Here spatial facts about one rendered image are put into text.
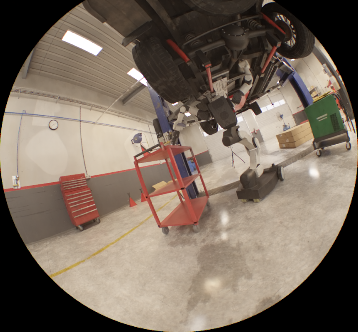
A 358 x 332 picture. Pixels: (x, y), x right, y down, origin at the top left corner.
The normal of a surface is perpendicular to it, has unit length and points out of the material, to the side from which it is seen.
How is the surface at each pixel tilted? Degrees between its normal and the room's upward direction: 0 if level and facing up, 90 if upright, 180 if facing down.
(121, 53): 180
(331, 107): 86
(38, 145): 90
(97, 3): 177
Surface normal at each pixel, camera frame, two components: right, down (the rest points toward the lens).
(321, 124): -0.96, 0.25
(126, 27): 0.32, 0.93
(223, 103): -0.51, 0.15
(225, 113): -0.40, 0.38
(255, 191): -0.83, 0.25
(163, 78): 0.08, 0.81
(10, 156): 0.86, -0.36
